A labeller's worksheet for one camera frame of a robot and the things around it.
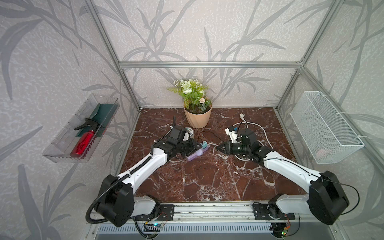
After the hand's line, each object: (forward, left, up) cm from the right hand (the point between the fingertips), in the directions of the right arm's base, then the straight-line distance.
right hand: (216, 147), depth 79 cm
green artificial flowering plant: (+30, +13, +12) cm, 35 cm away
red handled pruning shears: (-7, +55, +20) cm, 59 cm away
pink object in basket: (-7, -50, +5) cm, 51 cm away
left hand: (0, +8, -1) cm, 8 cm away
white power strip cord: (+36, -23, -16) cm, 46 cm away
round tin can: (-2, +15, +14) cm, 20 cm away
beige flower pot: (+23, +10, -6) cm, 26 cm away
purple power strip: (-3, +10, -1) cm, 10 cm away
